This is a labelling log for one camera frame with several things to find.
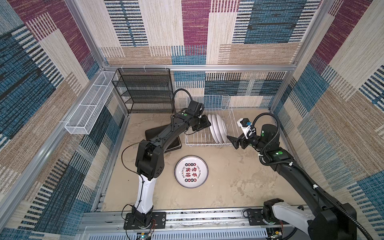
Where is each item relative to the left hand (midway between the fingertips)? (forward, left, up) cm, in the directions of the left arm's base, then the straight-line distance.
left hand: (210, 122), depth 89 cm
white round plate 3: (-1, -7, -4) cm, 8 cm away
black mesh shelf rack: (+33, +44, -1) cm, 55 cm away
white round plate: (-2, -1, -2) cm, 3 cm away
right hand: (-11, -11, +5) cm, 16 cm away
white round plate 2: (-2, -3, -3) cm, 5 cm away
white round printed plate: (-22, +12, -18) cm, 31 cm away
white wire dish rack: (+30, -6, -14) cm, 34 cm away
